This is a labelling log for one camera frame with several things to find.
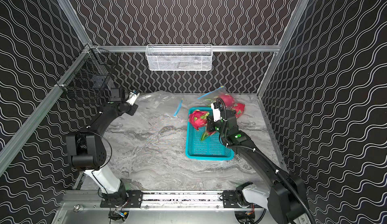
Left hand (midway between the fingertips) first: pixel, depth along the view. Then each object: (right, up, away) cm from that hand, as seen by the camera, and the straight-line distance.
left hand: (136, 103), depth 93 cm
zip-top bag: (+16, -2, 0) cm, 16 cm away
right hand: (+44, -7, -11) cm, 46 cm away
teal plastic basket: (+46, -27, 0) cm, 53 cm away
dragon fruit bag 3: (+61, +3, +19) cm, 64 cm away
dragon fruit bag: (+38, -9, -10) cm, 41 cm away
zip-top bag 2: (+49, +5, +17) cm, 52 cm away
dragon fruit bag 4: (+67, -3, +11) cm, 68 cm away
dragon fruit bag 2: (+44, -19, +1) cm, 48 cm away
